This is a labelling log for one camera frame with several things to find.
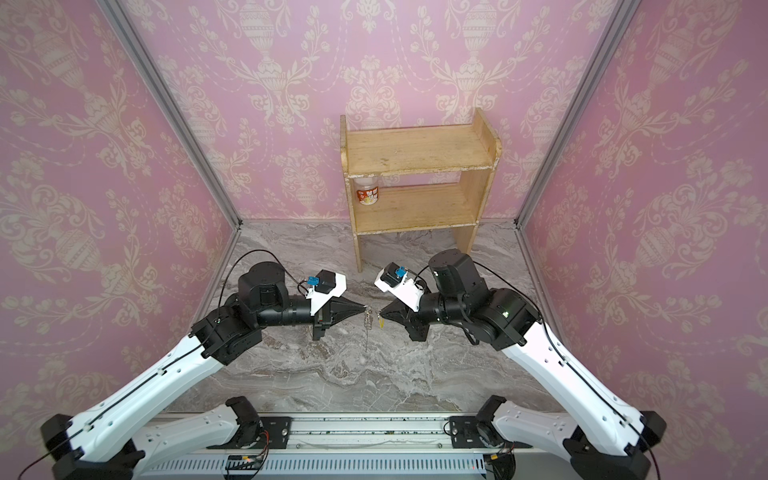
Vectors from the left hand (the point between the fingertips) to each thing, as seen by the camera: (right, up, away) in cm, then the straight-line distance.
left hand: (361, 311), depth 59 cm
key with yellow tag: (+4, -3, +2) cm, 5 cm away
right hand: (+5, 0, +2) cm, 5 cm away
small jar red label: (-1, +31, +33) cm, 45 cm away
